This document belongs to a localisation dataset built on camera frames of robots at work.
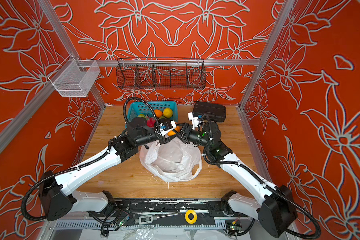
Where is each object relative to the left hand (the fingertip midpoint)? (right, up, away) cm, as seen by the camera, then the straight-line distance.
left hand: (176, 123), depth 67 cm
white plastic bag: (-2, -23, +23) cm, 33 cm away
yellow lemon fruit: (-7, +7, +44) cm, 45 cm away
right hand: (-3, -3, -2) cm, 5 cm away
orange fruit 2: (-2, -4, -5) cm, 6 cm away
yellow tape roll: (+8, -46, +2) cm, 47 cm away
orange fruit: (-14, +6, +42) cm, 44 cm away
